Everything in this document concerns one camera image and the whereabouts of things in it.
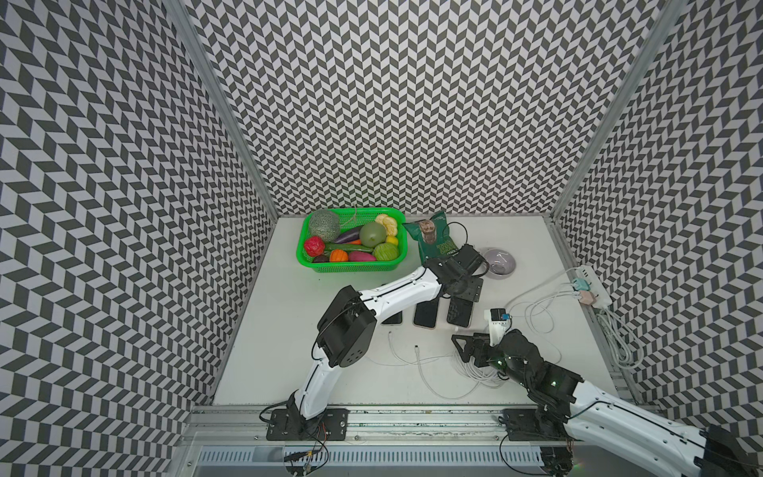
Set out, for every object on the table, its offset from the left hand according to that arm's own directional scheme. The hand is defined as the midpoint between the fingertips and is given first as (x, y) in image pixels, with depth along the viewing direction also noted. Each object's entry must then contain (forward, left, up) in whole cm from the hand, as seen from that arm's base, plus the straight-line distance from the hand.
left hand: (466, 289), depth 86 cm
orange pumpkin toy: (+15, +40, -4) cm, 43 cm away
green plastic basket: (+30, +35, 0) cm, 46 cm away
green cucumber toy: (+20, +38, -4) cm, 43 cm away
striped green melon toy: (+15, +24, -2) cm, 29 cm away
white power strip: (+12, -45, -9) cm, 48 cm away
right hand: (-14, +2, -4) cm, 15 cm away
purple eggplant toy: (+24, +37, -4) cm, 45 cm away
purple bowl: (+13, -15, -6) cm, 21 cm away
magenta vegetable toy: (+14, +32, -2) cm, 35 cm away
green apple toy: (+24, +29, -3) cm, 38 cm away
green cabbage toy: (+25, +46, +2) cm, 52 cm away
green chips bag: (+23, +8, -3) cm, 25 cm away
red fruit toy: (+16, +48, 0) cm, 51 cm away
